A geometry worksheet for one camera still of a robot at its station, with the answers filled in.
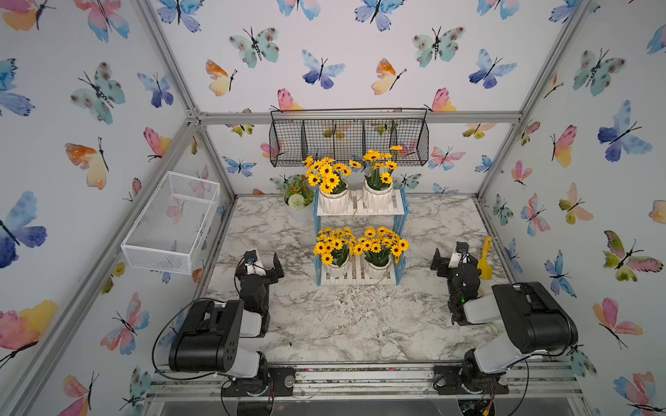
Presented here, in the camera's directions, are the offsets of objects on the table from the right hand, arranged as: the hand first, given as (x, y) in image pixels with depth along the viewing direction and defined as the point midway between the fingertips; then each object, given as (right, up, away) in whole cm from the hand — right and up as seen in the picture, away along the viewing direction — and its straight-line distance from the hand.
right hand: (455, 249), depth 90 cm
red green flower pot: (-55, +17, +8) cm, 58 cm away
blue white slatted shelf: (-33, -10, +3) cm, 35 cm away
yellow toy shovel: (+14, -9, +6) cm, 18 cm away
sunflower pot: (-29, +20, -15) cm, 38 cm away
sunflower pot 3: (-27, +2, -8) cm, 28 cm away
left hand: (-66, -2, -1) cm, 66 cm away
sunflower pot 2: (-41, +1, -8) cm, 42 cm away
